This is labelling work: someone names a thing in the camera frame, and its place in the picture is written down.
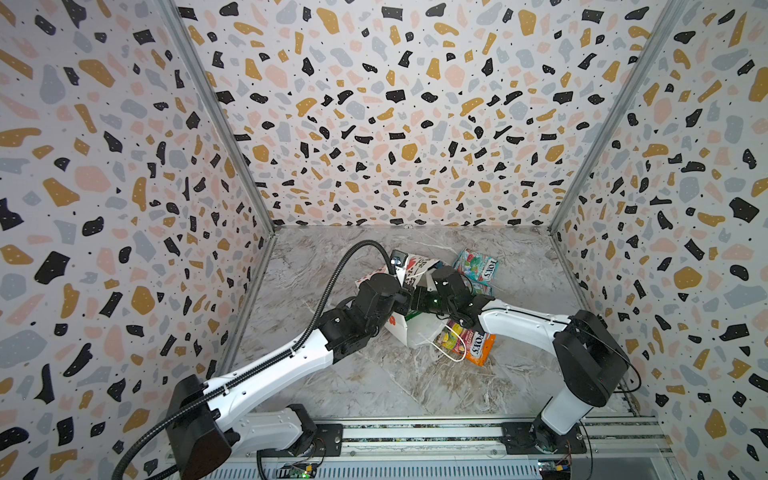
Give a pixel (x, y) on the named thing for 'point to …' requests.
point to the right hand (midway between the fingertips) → (401, 292)
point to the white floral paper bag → (415, 330)
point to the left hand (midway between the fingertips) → (406, 271)
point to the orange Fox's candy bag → (462, 341)
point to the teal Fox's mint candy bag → (479, 269)
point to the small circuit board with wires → (299, 470)
